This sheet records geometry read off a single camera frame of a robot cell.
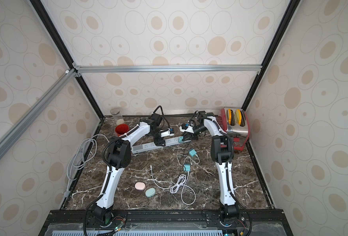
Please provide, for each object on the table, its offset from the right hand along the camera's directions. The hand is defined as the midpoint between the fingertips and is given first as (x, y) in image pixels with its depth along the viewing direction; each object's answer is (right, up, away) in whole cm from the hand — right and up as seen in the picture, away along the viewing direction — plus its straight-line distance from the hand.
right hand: (189, 135), depth 101 cm
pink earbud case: (-30, -28, -17) cm, 45 cm away
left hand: (-17, -2, +2) cm, 17 cm away
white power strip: (-26, -7, -1) cm, 27 cm away
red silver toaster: (+28, +9, -9) cm, 31 cm away
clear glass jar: (-51, +14, +4) cm, 53 cm away
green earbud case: (-23, -31, -20) cm, 43 cm away
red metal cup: (-47, +4, 0) cm, 47 cm away
